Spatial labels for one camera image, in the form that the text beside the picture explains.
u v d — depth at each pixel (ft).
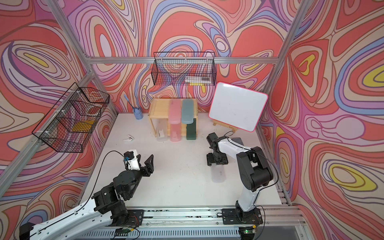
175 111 3.01
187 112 2.95
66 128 2.39
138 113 3.66
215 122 3.60
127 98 3.90
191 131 3.42
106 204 1.69
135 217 2.37
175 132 3.39
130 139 3.33
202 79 2.70
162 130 3.43
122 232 2.36
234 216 2.44
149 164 2.17
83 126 2.36
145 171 2.08
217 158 2.60
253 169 1.58
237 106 3.24
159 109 3.06
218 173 2.82
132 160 1.96
